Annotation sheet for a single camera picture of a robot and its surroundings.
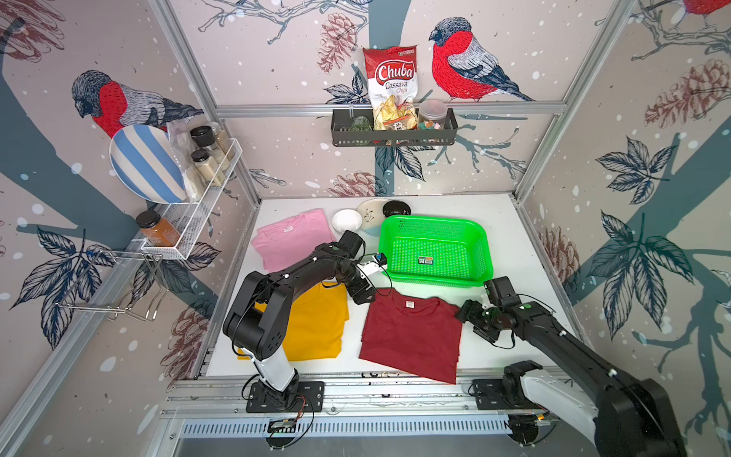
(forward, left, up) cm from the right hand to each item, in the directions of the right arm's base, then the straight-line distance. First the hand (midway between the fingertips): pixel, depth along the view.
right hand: (461, 317), depth 85 cm
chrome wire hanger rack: (-10, +79, +34) cm, 87 cm away
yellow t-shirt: (-1, +45, -2) cm, 45 cm away
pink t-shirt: (+28, +62, -2) cm, 68 cm away
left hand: (+9, +29, +4) cm, 30 cm away
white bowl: (+37, +39, +1) cm, 54 cm away
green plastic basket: (+26, +4, -2) cm, 26 cm away
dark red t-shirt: (-5, +13, -3) cm, 15 cm away
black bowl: (+43, +20, +3) cm, 47 cm away
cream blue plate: (+42, +29, -1) cm, 52 cm away
